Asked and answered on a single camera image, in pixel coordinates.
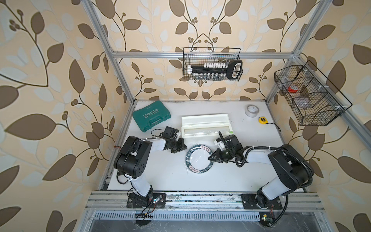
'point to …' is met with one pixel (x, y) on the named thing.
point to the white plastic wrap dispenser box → (206, 126)
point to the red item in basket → (292, 89)
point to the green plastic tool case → (150, 115)
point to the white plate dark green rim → (197, 159)
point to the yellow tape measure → (263, 120)
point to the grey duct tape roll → (251, 110)
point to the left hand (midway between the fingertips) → (185, 145)
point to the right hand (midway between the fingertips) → (209, 159)
